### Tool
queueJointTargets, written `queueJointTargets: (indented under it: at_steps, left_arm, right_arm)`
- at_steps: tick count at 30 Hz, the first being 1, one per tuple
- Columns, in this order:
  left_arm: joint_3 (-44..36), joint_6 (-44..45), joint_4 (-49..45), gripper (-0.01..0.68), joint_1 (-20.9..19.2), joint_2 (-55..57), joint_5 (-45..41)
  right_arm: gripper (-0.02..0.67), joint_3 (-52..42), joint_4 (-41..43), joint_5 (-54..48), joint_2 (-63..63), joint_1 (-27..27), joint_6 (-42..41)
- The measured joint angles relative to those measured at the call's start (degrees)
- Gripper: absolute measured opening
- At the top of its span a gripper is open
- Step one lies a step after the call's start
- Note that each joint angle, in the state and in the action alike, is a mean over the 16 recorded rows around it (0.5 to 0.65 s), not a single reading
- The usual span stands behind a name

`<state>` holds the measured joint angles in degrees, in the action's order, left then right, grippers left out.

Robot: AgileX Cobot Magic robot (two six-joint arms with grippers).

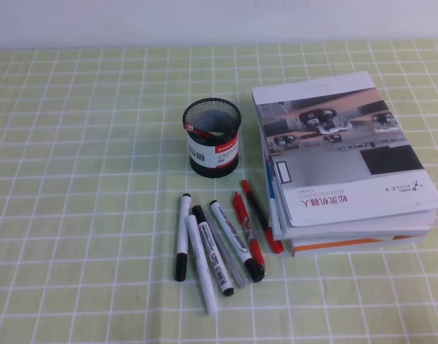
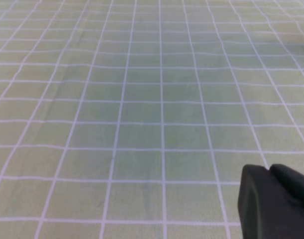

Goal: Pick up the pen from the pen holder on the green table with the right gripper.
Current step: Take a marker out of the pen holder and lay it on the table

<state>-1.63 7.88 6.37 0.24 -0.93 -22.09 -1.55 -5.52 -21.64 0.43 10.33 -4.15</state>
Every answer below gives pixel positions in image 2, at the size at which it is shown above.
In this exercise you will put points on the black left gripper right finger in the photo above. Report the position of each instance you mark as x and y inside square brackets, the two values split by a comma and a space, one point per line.
[291, 180]

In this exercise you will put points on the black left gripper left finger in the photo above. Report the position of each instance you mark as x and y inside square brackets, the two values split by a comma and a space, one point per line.
[266, 210]

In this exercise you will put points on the green checkered tablecloth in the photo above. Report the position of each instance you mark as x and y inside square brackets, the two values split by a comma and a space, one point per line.
[132, 119]

